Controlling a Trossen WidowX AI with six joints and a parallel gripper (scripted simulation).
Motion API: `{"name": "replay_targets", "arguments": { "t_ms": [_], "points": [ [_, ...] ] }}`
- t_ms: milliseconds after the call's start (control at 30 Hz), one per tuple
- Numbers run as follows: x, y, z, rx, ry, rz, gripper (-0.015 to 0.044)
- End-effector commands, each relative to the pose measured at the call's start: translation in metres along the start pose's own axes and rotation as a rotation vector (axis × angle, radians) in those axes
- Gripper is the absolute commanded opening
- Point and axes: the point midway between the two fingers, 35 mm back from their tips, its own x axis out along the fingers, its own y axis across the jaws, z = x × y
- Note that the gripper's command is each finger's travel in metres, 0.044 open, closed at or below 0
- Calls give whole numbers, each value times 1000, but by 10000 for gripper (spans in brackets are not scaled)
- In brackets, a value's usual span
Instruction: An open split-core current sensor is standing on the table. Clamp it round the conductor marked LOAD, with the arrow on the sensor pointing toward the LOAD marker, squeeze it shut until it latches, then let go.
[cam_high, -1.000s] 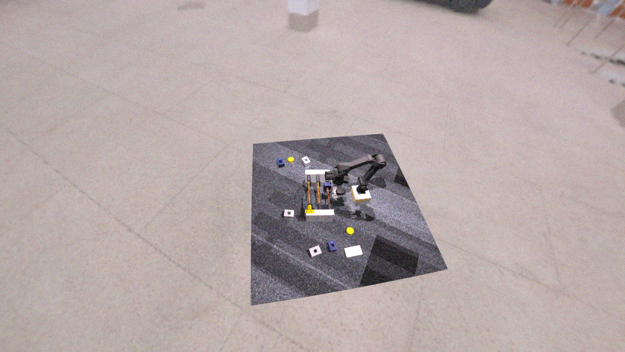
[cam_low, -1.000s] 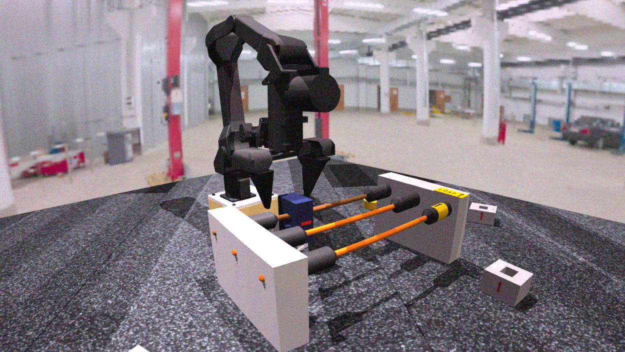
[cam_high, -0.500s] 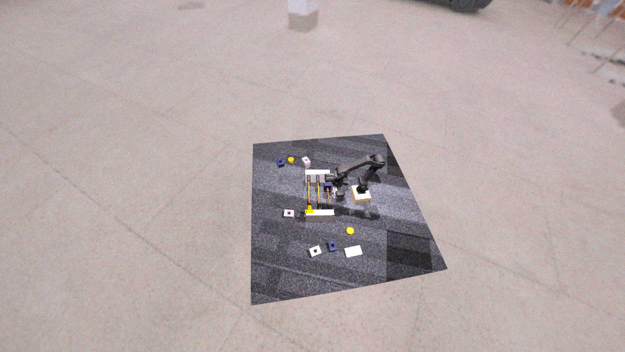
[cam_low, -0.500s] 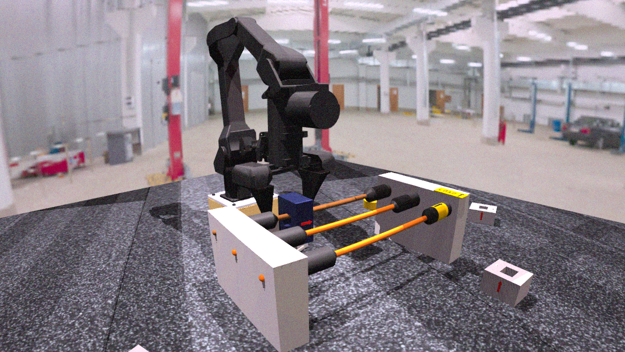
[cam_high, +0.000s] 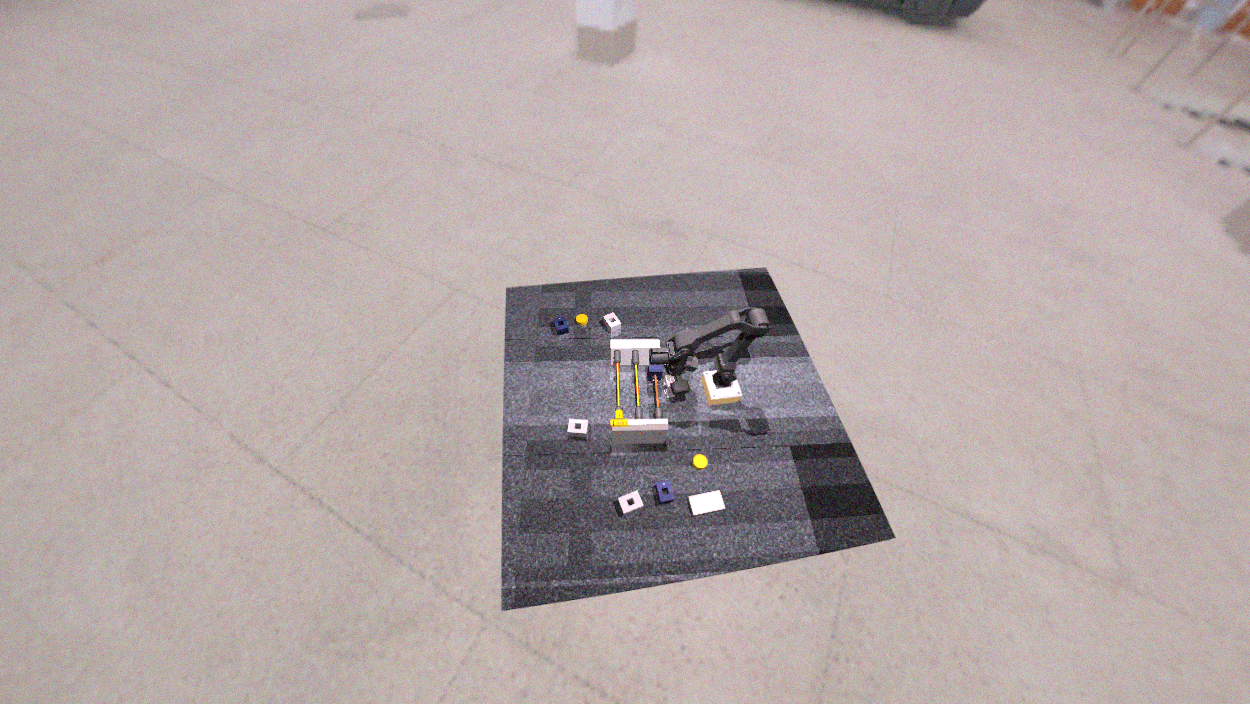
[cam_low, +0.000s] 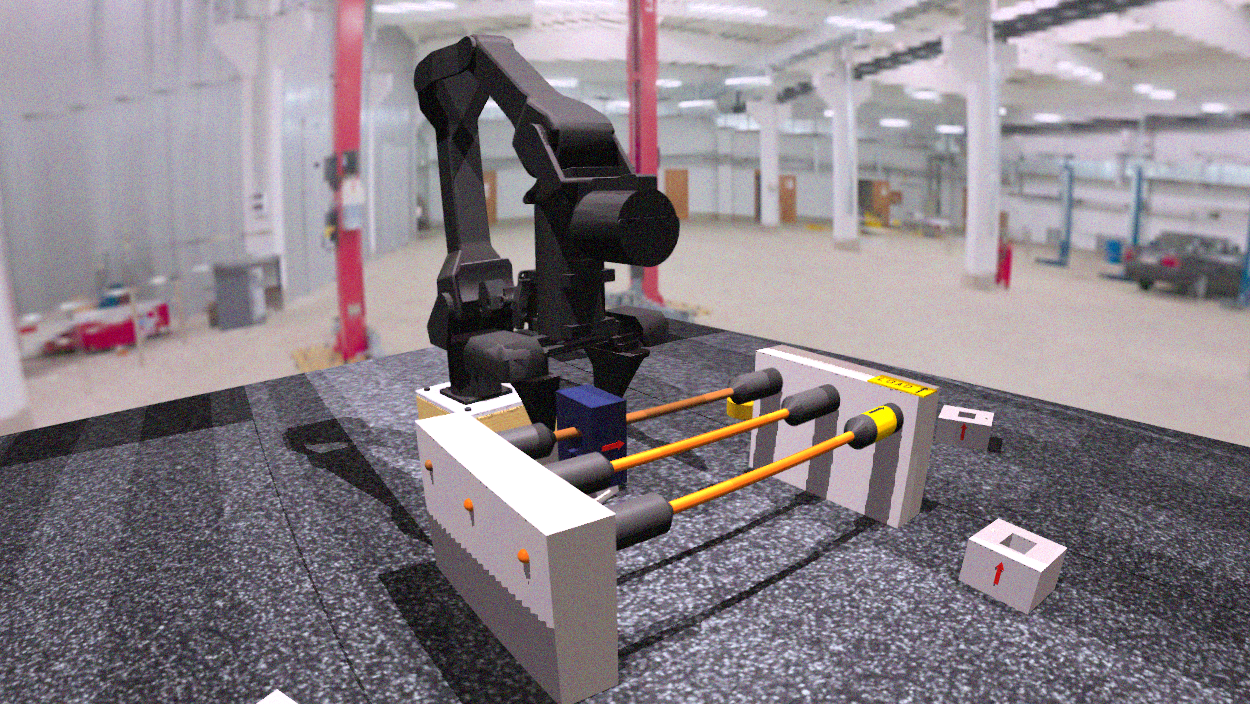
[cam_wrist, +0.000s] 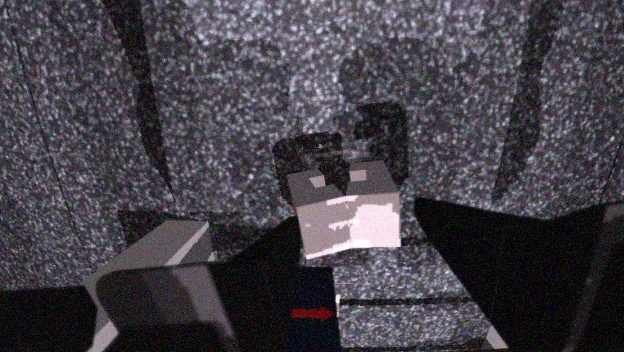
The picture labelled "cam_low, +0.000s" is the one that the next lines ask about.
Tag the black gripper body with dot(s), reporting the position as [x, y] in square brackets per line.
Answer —
[570, 298]

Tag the yellow short cylinder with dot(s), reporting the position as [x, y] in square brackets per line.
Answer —
[743, 411]

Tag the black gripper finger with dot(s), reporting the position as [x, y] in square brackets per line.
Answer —
[538, 396]
[613, 371]

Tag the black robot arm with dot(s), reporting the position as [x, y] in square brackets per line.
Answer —
[589, 200]

